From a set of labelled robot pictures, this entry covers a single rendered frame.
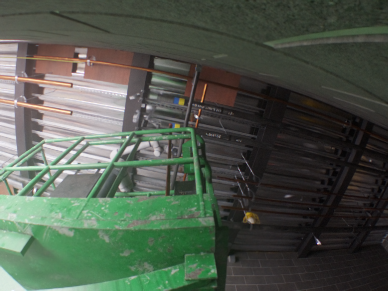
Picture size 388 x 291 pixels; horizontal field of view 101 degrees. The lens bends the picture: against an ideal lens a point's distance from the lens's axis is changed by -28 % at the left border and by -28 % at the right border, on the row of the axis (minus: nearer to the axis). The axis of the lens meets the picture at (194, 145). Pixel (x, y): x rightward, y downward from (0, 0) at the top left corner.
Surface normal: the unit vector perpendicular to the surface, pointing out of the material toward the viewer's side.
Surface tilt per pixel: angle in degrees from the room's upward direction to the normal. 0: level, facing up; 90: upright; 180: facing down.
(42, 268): 180
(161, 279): 90
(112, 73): 180
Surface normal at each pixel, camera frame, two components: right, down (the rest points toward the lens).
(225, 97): 0.04, 0.36
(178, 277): -0.06, -0.93
